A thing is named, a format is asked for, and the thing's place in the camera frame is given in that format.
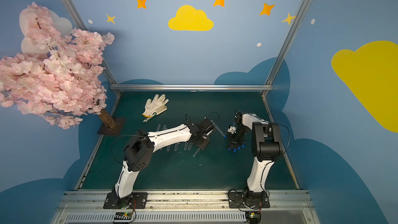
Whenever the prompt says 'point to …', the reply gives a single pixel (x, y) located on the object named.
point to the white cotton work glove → (157, 105)
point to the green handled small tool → (146, 119)
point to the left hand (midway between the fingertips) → (204, 141)
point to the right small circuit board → (253, 217)
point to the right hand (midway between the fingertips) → (232, 146)
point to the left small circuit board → (123, 215)
